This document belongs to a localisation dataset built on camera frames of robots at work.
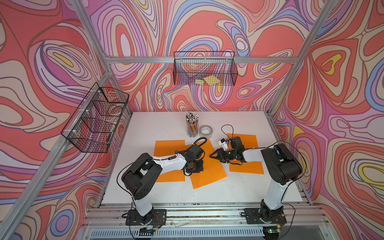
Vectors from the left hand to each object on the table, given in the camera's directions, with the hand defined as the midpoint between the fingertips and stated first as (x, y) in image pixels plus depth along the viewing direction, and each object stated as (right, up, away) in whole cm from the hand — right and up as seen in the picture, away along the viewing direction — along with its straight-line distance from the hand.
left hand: (203, 171), depth 89 cm
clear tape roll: (+3, +24, +19) cm, 30 cm away
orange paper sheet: (+6, 0, +2) cm, 6 cm away
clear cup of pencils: (-7, +31, +3) cm, 32 cm away
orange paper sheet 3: (+33, +16, +13) cm, 39 cm away
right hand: (+6, +5, +4) cm, 9 cm away
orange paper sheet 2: (-26, +13, +7) cm, 30 cm away
